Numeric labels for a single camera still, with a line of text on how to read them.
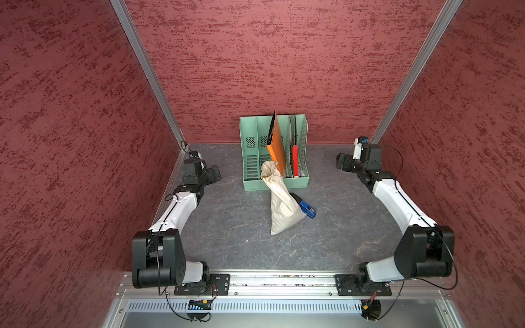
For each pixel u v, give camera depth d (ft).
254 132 3.30
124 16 2.37
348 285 2.42
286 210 2.62
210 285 2.38
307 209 2.95
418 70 2.87
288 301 2.33
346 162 2.56
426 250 1.38
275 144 2.79
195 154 2.54
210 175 2.60
